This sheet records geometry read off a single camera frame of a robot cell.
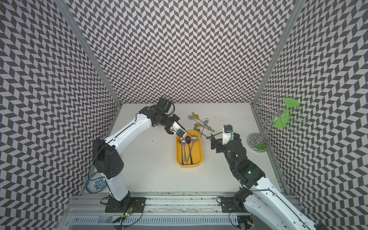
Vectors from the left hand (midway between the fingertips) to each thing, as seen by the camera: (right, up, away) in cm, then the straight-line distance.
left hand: (182, 125), depth 82 cm
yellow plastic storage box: (+8, -19, +12) cm, 24 cm away
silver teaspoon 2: (+16, +1, +23) cm, 28 cm away
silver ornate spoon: (0, -12, +14) cm, 19 cm away
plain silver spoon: (+7, -10, +17) cm, 21 cm away
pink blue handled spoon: (-3, -12, +14) cm, 19 cm away
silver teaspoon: (+5, +5, +29) cm, 29 cm away
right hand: (+20, -5, -9) cm, 23 cm away
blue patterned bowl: (-49, -32, -2) cm, 59 cm away
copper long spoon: (+20, -8, +14) cm, 26 cm away
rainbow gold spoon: (+9, +5, +28) cm, 30 cm away
